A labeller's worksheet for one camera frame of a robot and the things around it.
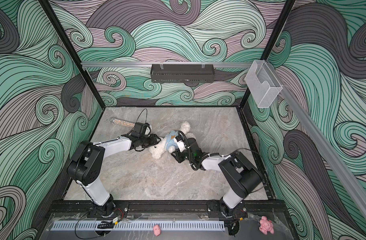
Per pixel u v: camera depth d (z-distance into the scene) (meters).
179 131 0.73
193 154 0.70
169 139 0.90
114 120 1.07
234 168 0.46
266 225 0.66
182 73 0.98
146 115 1.14
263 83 0.79
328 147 0.52
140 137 0.76
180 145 0.80
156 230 0.66
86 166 0.47
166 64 0.94
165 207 0.74
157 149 0.89
